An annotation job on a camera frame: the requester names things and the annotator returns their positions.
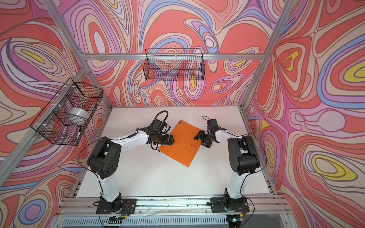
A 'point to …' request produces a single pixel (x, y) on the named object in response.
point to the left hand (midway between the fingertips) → (170, 140)
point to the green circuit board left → (114, 218)
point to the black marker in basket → (79, 133)
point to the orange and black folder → (184, 146)
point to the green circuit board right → (235, 219)
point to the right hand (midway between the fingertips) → (198, 143)
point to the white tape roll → (78, 116)
